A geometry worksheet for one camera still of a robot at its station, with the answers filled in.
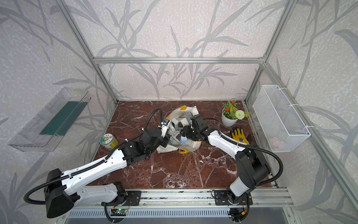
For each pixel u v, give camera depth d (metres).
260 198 0.75
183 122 0.91
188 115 0.93
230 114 0.95
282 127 0.62
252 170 0.44
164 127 0.63
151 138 0.54
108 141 0.87
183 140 0.83
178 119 0.99
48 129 0.65
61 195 0.38
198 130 0.67
